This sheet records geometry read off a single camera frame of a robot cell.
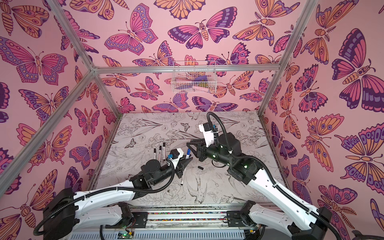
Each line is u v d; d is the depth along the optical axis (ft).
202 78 3.10
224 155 1.64
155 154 3.19
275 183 1.41
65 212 1.33
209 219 2.44
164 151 3.24
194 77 3.13
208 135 1.82
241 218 2.13
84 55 2.81
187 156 2.18
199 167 3.02
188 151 2.09
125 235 2.37
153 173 1.80
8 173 1.66
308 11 2.31
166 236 2.30
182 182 2.80
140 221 2.40
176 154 1.94
